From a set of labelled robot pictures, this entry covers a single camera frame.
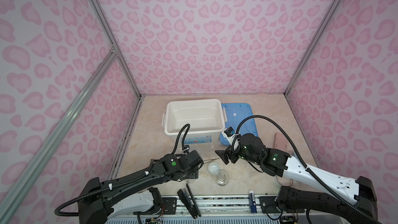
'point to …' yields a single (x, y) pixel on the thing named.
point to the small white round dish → (213, 168)
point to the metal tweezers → (210, 160)
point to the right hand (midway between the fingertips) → (222, 145)
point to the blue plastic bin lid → (236, 113)
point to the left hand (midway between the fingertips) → (193, 170)
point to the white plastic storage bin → (207, 118)
